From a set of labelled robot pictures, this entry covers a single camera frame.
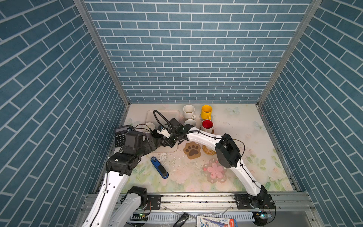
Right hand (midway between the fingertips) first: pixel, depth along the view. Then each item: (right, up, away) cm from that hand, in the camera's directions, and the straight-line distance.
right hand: (163, 141), depth 93 cm
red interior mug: (+30, +10, +8) cm, 33 cm away
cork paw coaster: (+19, -6, +1) cm, 20 cm away
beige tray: (+2, +16, -19) cm, 25 cm away
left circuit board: (-9, -36, -20) cm, 42 cm away
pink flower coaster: (+33, -17, -8) cm, 38 cm away
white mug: (+16, +21, +16) cm, 31 cm away
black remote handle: (+14, -32, -27) cm, 44 cm away
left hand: (-5, +2, -19) cm, 19 cm away
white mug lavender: (-3, +11, -27) cm, 30 cm away
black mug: (-3, +3, -4) cm, 6 cm away
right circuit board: (+54, -35, -21) cm, 68 cm away
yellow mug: (+30, +19, +11) cm, 37 cm away
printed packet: (+25, -35, -25) cm, 49 cm away
